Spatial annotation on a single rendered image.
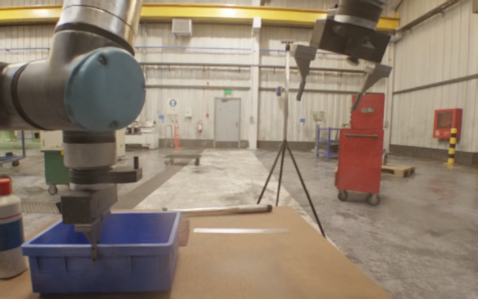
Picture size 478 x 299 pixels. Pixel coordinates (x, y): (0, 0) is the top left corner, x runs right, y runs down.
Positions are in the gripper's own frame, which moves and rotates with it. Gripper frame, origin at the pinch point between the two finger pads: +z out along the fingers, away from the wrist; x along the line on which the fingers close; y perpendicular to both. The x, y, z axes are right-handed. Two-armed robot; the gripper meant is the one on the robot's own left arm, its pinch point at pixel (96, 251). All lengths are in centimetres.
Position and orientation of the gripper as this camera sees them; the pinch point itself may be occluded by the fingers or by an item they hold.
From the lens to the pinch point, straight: 56.1
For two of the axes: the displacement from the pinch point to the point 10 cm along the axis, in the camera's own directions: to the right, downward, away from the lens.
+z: -0.2, 10.0, 0.9
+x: 1.5, 0.9, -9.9
